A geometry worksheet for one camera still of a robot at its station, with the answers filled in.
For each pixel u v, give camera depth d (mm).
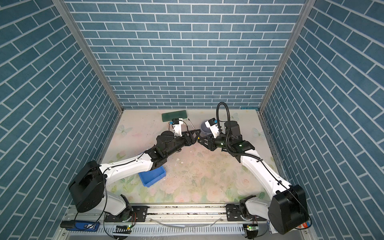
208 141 669
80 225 667
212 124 681
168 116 1153
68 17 735
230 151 586
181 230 770
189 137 680
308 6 707
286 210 397
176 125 705
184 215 740
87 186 427
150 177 825
